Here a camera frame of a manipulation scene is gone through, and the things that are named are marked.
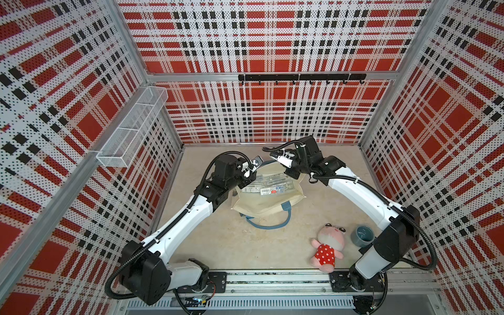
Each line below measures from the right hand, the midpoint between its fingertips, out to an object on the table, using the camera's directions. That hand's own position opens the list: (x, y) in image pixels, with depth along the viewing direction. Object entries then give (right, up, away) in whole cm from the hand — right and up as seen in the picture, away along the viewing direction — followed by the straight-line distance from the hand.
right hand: (288, 159), depth 80 cm
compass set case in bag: (-7, -12, +16) cm, 21 cm away
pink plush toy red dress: (+17, -34, -2) cm, 38 cm away
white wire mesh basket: (-76, +11, +13) cm, 78 cm away
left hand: (-16, -2, -1) cm, 16 cm away
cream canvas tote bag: (-17, -21, +9) cm, 28 cm away
